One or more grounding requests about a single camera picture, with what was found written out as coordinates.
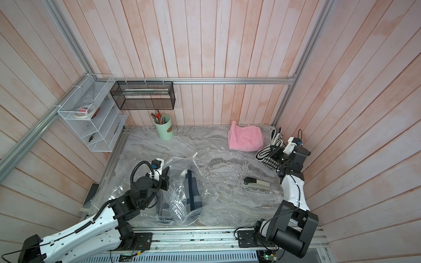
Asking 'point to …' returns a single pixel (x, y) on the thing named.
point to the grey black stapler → (256, 183)
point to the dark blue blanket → (193, 191)
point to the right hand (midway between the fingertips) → (271, 144)
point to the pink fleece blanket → (245, 138)
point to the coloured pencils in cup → (159, 117)
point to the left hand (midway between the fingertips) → (168, 169)
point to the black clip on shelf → (90, 138)
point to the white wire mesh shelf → (108, 122)
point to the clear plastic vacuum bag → (170, 207)
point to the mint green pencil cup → (165, 130)
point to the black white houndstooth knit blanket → (263, 155)
